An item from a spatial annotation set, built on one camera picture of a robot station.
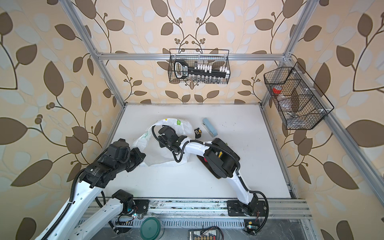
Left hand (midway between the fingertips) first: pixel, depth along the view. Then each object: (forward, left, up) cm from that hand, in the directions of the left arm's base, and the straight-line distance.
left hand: (148, 153), depth 73 cm
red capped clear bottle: (+21, -68, +15) cm, 72 cm away
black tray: (+4, -28, -18) cm, 33 cm away
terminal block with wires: (-30, -32, -17) cm, 47 cm away
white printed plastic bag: (+9, +2, -21) cm, 23 cm away
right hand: (+16, -1, -12) cm, 20 cm away
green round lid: (-29, -6, -9) cm, 31 cm away
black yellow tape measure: (+24, -24, -16) cm, 37 cm away
